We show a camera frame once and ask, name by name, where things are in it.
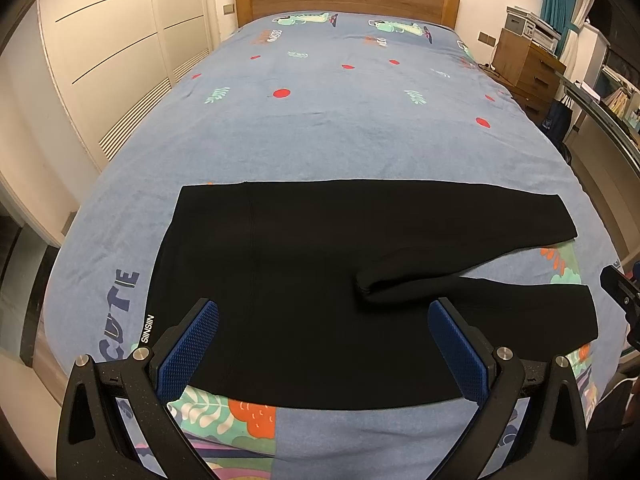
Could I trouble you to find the black pants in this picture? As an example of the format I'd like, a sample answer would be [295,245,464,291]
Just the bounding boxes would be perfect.
[141,180,598,410]

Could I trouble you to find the dark bag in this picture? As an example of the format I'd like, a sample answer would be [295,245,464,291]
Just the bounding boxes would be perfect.
[540,100,573,148]

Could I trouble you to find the desk with glass edge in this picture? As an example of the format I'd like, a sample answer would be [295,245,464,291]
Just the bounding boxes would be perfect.
[561,76,639,188]

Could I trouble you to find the white printer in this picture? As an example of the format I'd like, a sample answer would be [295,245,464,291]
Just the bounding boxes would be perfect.
[504,6,561,54]

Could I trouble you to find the blue patterned bed sheet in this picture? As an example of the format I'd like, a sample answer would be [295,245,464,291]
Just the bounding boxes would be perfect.
[43,13,625,479]

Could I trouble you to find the white wardrobe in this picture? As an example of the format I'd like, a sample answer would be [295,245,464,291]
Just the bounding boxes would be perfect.
[37,0,213,169]

